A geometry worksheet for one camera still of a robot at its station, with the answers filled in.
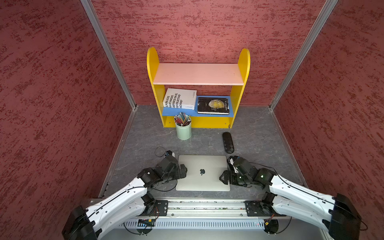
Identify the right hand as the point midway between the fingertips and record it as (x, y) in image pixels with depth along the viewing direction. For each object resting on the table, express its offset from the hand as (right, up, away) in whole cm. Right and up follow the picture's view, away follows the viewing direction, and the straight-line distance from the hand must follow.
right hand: (226, 183), depth 79 cm
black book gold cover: (-5, +44, +21) cm, 49 cm away
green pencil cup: (-25, +26, +16) cm, 39 cm away
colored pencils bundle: (-25, +35, +15) cm, 46 cm away
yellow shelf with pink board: (-7, +56, +34) cm, 66 cm away
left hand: (-26, +4, +1) cm, 26 cm away
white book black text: (-28, +49, +21) cm, 60 cm away
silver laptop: (-12, +3, +6) cm, 14 cm away
